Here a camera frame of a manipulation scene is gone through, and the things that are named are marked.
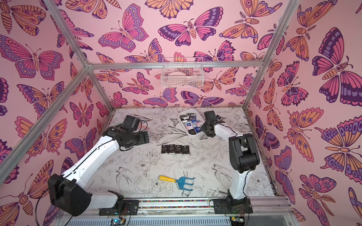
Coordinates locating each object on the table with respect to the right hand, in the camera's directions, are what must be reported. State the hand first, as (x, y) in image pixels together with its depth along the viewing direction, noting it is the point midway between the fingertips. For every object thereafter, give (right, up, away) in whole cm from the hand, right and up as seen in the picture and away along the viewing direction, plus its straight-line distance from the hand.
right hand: (201, 129), depth 99 cm
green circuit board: (-46, -45, -28) cm, 71 cm away
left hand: (-36, -4, -17) cm, 40 cm away
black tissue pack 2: (-16, -13, -5) cm, 21 cm away
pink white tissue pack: (-2, +4, +4) cm, 6 cm away
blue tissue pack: (-9, +2, +7) cm, 11 cm away
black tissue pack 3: (-11, -13, -6) cm, 18 cm away
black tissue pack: (-21, -13, -5) cm, 25 cm away
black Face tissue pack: (-26, -13, -5) cm, 29 cm away
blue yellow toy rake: (-14, -30, -17) cm, 38 cm away
